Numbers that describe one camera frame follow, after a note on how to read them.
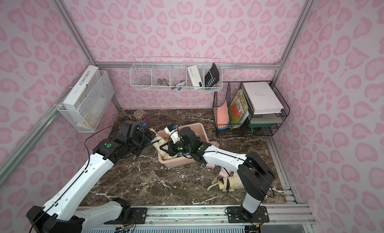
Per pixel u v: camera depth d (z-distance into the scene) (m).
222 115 1.13
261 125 0.93
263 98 0.93
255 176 0.44
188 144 0.63
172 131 0.70
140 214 0.74
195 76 0.92
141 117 0.90
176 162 0.78
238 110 1.01
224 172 0.84
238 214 0.75
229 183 0.78
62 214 0.38
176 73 0.98
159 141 0.75
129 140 0.55
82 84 0.71
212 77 0.91
